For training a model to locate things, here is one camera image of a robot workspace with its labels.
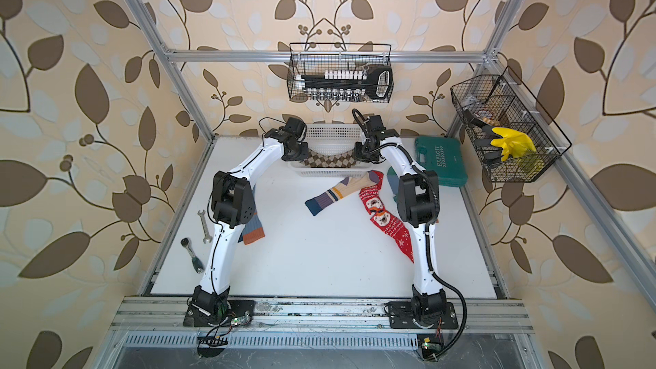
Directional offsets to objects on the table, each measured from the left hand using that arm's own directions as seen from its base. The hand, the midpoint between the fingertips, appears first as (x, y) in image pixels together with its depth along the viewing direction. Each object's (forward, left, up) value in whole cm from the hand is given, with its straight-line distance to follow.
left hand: (298, 150), depth 102 cm
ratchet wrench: (-41, +31, -11) cm, 53 cm away
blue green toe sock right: (-7, -40, -10) cm, 41 cm away
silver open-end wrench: (-32, +30, -12) cm, 46 cm away
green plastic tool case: (+2, -62, -5) cm, 62 cm away
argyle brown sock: (-2, -18, -5) cm, 19 cm away
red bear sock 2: (-32, -40, -9) cm, 52 cm away
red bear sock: (-19, -30, -8) cm, 37 cm away
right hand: (-1, -24, -2) cm, 24 cm away
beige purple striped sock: (-11, -21, -8) cm, 25 cm away
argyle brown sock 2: (-2, -7, -5) cm, 9 cm away
